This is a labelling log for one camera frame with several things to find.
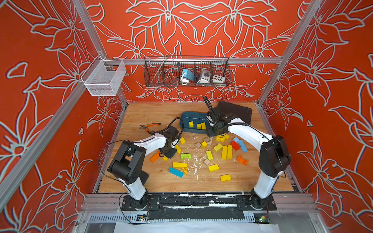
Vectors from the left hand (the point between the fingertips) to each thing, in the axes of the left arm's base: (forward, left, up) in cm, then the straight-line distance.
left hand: (168, 152), depth 92 cm
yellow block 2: (-2, -26, +3) cm, 26 cm away
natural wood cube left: (+5, -19, +2) cm, 20 cm away
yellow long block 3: (-5, +1, +2) cm, 6 cm away
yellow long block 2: (+1, -36, +1) cm, 36 cm away
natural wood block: (+8, -28, +2) cm, 29 cm away
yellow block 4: (-14, -35, 0) cm, 38 cm away
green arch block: (-2, -14, +3) cm, 14 cm away
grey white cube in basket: (+37, -22, +33) cm, 54 cm away
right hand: (+10, -25, +11) cm, 29 cm away
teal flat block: (-13, -6, 0) cm, 14 cm away
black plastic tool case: (+39, -47, +1) cm, 61 cm away
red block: (+6, -43, +3) cm, 44 cm away
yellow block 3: (-8, -29, 0) cm, 30 cm away
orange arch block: (-3, -47, 0) cm, 47 cm away
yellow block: (-8, -7, +1) cm, 11 cm away
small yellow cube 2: (+5, -23, +3) cm, 24 cm away
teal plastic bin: (+23, -17, +3) cm, 29 cm away
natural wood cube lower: (-6, -25, +2) cm, 25 cm away
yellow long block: (+1, -6, +1) cm, 7 cm away
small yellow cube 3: (+22, -14, +3) cm, 26 cm away
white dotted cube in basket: (+40, -30, +30) cm, 59 cm away
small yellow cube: (+8, -9, +2) cm, 12 cm away
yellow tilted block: (+4, -32, +2) cm, 33 cm away
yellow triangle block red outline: (-11, -12, +2) cm, 17 cm away
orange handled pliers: (+18, +19, +2) cm, 26 cm away
